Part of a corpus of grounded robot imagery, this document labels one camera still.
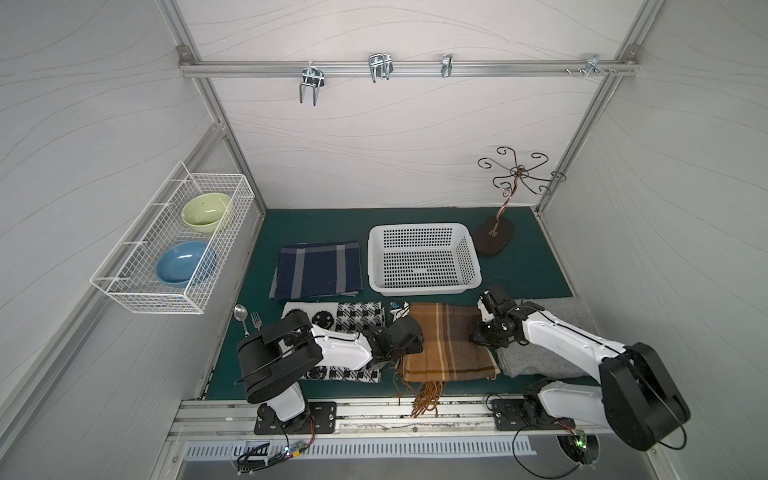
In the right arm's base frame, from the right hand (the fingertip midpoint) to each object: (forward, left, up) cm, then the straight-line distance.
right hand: (474, 336), depth 87 cm
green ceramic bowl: (+14, +72, +35) cm, 81 cm away
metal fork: (+1, +67, +2) cm, 67 cm away
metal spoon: (+3, +71, +3) cm, 72 cm away
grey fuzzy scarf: (-8, -13, +4) cm, 15 cm away
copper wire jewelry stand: (+38, -12, +1) cm, 40 cm away
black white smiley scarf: (+2, +36, +5) cm, 37 cm away
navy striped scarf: (+20, +52, +2) cm, 56 cm away
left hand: (-3, +15, +2) cm, 15 cm away
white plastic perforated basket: (+27, +15, +1) cm, 30 cm away
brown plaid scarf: (-6, +8, +3) cm, 11 cm away
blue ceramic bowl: (0, +72, +34) cm, 79 cm away
